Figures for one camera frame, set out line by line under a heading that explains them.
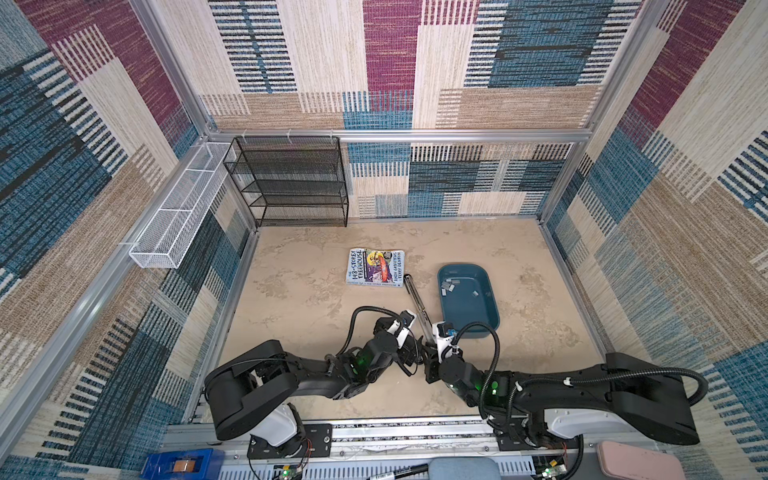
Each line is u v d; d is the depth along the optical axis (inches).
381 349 25.1
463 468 26.4
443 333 27.6
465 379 23.3
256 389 17.7
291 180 43.7
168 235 28.0
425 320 36.1
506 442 28.7
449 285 39.9
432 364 27.5
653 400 17.3
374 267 41.3
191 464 26.0
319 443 28.8
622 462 27.1
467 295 39.2
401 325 28.1
